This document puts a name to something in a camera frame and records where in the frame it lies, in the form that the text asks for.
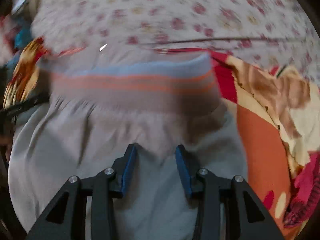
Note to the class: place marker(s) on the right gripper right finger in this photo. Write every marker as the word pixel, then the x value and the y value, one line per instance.
pixel 228 208

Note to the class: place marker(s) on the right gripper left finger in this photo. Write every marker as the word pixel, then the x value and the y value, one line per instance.
pixel 65 215

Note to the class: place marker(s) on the beige zip jacket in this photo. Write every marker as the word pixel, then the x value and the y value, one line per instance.
pixel 102 102

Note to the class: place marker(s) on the teal clothes pile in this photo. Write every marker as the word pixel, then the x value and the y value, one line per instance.
pixel 19 34

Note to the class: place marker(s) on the orange yellow red blanket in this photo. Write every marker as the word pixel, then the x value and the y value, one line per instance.
pixel 276 114

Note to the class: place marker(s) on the floral quilt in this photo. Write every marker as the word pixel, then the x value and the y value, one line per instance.
pixel 264 32

